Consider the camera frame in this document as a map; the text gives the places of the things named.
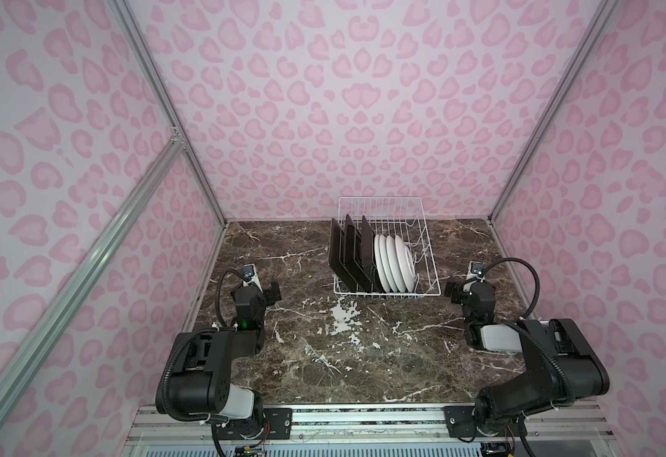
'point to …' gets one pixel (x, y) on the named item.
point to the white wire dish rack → (383, 248)
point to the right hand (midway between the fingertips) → (468, 276)
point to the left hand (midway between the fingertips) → (260, 277)
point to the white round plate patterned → (408, 271)
